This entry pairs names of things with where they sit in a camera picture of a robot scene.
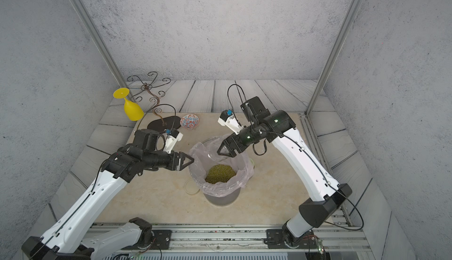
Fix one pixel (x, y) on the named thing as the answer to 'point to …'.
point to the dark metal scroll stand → (168, 123)
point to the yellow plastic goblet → (132, 111)
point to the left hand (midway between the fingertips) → (191, 159)
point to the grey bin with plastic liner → (205, 156)
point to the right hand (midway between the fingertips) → (226, 146)
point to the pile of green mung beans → (219, 173)
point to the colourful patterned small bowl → (189, 122)
